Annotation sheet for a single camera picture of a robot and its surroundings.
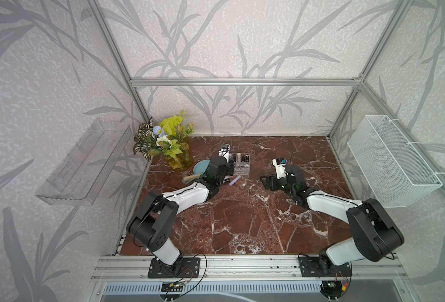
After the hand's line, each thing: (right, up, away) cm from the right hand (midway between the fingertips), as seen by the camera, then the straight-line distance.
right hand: (265, 175), depth 90 cm
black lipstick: (-8, +8, +11) cm, 16 cm away
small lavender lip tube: (-15, -4, +8) cm, 18 cm away
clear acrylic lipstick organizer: (-11, +5, +11) cm, 17 cm away
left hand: (-17, +9, -1) cm, 20 cm away
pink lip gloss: (-13, +8, +10) cm, 18 cm away
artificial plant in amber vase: (-47, +18, 0) cm, 50 cm away
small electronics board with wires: (-38, -40, -20) cm, 59 cm away
